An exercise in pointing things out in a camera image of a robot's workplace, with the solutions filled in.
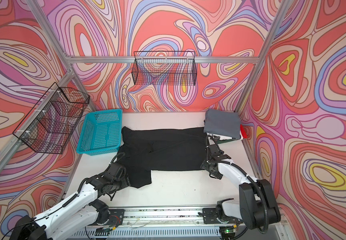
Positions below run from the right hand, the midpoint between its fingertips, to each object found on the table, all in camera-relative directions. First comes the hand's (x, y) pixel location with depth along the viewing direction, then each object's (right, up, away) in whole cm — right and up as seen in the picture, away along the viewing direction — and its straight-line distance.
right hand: (210, 172), depth 88 cm
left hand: (-48, -5, -4) cm, 49 cm away
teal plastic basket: (-76, +23, +20) cm, 82 cm away
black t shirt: (-42, +12, +8) cm, 44 cm away
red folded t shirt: (+27, +22, +15) cm, 38 cm away
